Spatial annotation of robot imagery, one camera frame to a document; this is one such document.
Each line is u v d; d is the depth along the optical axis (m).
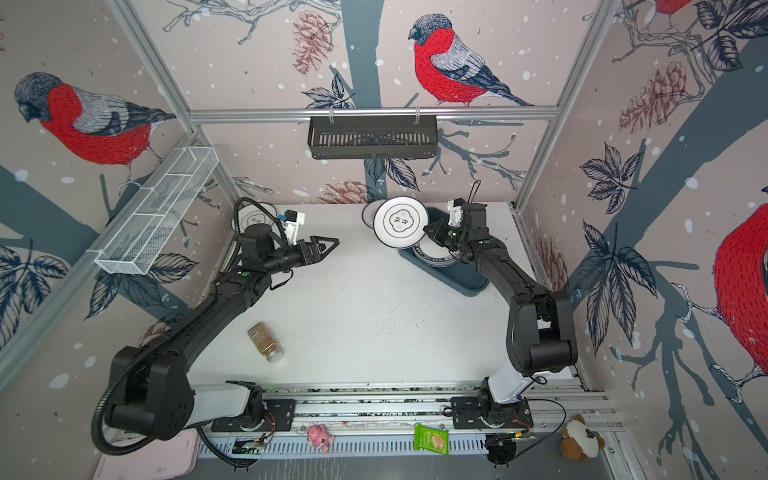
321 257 0.70
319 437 0.69
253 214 1.20
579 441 0.68
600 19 0.73
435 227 0.78
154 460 0.67
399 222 0.92
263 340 0.82
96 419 0.36
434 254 1.01
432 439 0.70
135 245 0.71
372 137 1.07
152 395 0.40
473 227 0.69
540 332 0.45
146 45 0.76
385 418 0.75
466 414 0.73
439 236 0.78
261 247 0.62
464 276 0.97
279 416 0.73
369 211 1.19
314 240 0.70
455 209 0.83
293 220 0.74
